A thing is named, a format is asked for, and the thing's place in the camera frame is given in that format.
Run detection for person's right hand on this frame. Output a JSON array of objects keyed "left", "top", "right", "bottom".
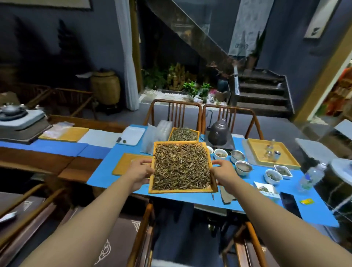
[{"left": 210, "top": 159, "right": 240, "bottom": 195}]

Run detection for person's left hand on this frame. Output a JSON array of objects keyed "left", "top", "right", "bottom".
[{"left": 124, "top": 158, "right": 156, "bottom": 193}]

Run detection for rectangular wooden tray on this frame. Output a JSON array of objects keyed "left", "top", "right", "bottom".
[{"left": 111, "top": 153, "right": 153, "bottom": 177}]

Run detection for grey brown cloth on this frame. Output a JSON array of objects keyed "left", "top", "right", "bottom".
[{"left": 219, "top": 189, "right": 237, "bottom": 205}]

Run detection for square wooden tray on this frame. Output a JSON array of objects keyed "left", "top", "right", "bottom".
[{"left": 148, "top": 140, "right": 219, "bottom": 195}]

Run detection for deep wooden tray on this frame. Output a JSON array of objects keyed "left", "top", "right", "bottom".
[{"left": 167, "top": 127, "right": 201, "bottom": 143}]

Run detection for person's right forearm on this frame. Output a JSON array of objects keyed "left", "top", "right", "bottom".
[{"left": 223, "top": 179, "right": 352, "bottom": 267}]

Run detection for person's left forearm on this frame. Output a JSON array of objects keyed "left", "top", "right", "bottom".
[{"left": 19, "top": 176, "right": 138, "bottom": 267}]

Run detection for metal tea strainer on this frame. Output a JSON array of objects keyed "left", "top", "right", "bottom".
[
  {"left": 235, "top": 160, "right": 253, "bottom": 176},
  {"left": 230, "top": 150, "right": 246, "bottom": 164}
]

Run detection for grey table mat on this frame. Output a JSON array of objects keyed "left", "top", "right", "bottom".
[{"left": 241, "top": 138, "right": 258, "bottom": 165}]

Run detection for large clear plastic bag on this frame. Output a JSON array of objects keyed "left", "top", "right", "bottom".
[{"left": 140, "top": 124, "right": 161, "bottom": 155}]

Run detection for large light wooden tray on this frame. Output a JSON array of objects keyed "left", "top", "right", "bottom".
[{"left": 247, "top": 138, "right": 302, "bottom": 170}]

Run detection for white rectangular plate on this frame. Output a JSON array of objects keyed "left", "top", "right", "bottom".
[{"left": 115, "top": 126, "right": 146, "bottom": 147}]

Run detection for dark grey kettle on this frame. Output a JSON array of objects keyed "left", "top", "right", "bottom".
[{"left": 206, "top": 109, "right": 230, "bottom": 146}]

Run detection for white table mat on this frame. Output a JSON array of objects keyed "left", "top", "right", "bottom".
[
  {"left": 78, "top": 129, "right": 104, "bottom": 145},
  {"left": 95, "top": 130, "right": 122, "bottom": 149}
]

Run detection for large blue mat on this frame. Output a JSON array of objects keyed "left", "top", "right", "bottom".
[{"left": 87, "top": 124, "right": 340, "bottom": 228}]

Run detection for white round bowl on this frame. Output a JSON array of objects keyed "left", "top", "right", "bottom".
[{"left": 264, "top": 169, "right": 283, "bottom": 185}]

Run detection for short blue mat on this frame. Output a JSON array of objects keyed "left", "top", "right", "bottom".
[{"left": 78, "top": 144, "right": 113, "bottom": 161}]

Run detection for white rectangular dish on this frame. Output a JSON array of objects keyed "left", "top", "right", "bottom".
[{"left": 274, "top": 165, "right": 293, "bottom": 180}]

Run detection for wooden armchair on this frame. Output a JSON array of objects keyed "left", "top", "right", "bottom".
[
  {"left": 0, "top": 187, "right": 155, "bottom": 267},
  {"left": 52, "top": 87, "right": 97, "bottom": 119},
  {"left": 0, "top": 183, "right": 66, "bottom": 248},
  {"left": 201, "top": 103, "right": 265, "bottom": 140},
  {"left": 143, "top": 99, "right": 204, "bottom": 136},
  {"left": 221, "top": 221, "right": 280, "bottom": 267}
]

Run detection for brown patterned seat cushion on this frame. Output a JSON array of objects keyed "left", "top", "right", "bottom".
[
  {"left": 59, "top": 206, "right": 145, "bottom": 267},
  {"left": 0, "top": 192, "right": 47, "bottom": 230}
]

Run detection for black smartphone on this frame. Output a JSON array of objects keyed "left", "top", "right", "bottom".
[{"left": 279, "top": 192, "right": 303, "bottom": 219}]

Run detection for small yellow bamboo board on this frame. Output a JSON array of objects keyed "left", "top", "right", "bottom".
[{"left": 38, "top": 126, "right": 89, "bottom": 143}]

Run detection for white pebble bed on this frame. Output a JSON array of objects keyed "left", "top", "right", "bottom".
[{"left": 139, "top": 88, "right": 229, "bottom": 106}]

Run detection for clear water bottle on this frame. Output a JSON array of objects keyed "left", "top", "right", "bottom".
[{"left": 298, "top": 162, "right": 328, "bottom": 192}]

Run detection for small green potted plant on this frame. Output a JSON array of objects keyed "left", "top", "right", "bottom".
[
  {"left": 198, "top": 82, "right": 212, "bottom": 104},
  {"left": 181, "top": 80, "right": 199, "bottom": 101}
]

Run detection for dark staircase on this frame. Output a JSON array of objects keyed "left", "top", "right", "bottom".
[{"left": 235, "top": 68, "right": 294, "bottom": 119}]

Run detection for white square stool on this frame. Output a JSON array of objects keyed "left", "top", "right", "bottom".
[{"left": 295, "top": 137, "right": 335, "bottom": 165}]

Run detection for small clear plastic bag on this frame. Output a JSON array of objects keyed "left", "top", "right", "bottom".
[{"left": 43, "top": 121, "right": 75, "bottom": 139}]

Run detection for large woven jar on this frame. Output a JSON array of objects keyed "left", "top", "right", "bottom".
[{"left": 90, "top": 70, "right": 121, "bottom": 107}]

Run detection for green garden plants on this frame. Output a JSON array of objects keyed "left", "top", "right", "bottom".
[{"left": 142, "top": 62, "right": 190, "bottom": 91}]

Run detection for long blue table runner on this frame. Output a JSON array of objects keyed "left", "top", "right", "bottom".
[{"left": 0, "top": 139, "right": 89, "bottom": 158}]

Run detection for round white table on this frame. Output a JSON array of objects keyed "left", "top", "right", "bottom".
[{"left": 330, "top": 158, "right": 352, "bottom": 186}]

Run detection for white curtain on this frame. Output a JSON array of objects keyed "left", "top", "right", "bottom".
[{"left": 114, "top": 0, "right": 140, "bottom": 111}]

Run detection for grey stone tea box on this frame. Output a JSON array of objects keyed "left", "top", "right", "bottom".
[{"left": 0, "top": 109, "right": 46, "bottom": 131}]

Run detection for black round trivet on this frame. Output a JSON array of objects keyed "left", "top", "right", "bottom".
[{"left": 0, "top": 107, "right": 29, "bottom": 122}]

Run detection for dark clay teapot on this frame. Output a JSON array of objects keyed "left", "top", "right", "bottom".
[{"left": 0, "top": 103, "right": 21, "bottom": 116}]

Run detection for white hanging scroll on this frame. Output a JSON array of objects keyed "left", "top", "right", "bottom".
[{"left": 227, "top": 0, "right": 275, "bottom": 58}]

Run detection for framed wall picture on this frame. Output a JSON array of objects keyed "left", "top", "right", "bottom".
[{"left": 303, "top": 0, "right": 341, "bottom": 40}]

